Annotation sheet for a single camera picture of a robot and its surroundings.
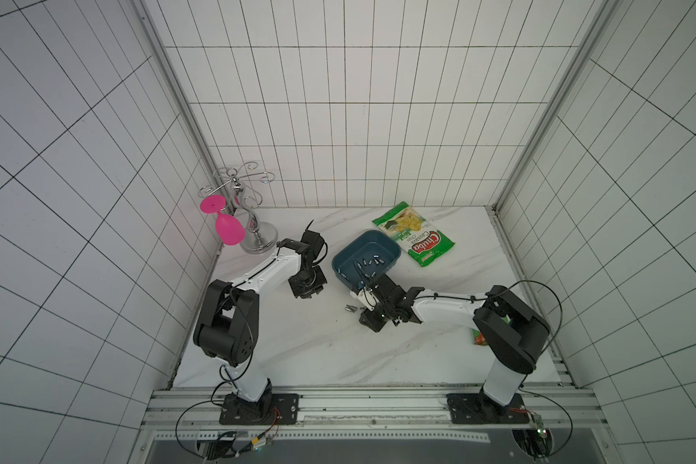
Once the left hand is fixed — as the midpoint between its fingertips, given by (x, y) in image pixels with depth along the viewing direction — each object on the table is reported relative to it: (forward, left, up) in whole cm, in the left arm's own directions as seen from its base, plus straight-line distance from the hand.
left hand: (313, 296), depth 88 cm
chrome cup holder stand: (+28, +24, -6) cm, 37 cm away
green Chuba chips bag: (+29, -37, -5) cm, 47 cm away
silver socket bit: (+14, -14, -5) cm, 21 cm away
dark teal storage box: (+19, -17, -6) cm, 26 cm away
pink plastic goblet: (+18, +28, +10) cm, 35 cm away
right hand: (-5, -14, -7) cm, 16 cm away
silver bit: (+19, -21, -5) cm, 29 cm away
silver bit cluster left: (-2, -12, -5) cm, 13 cm away
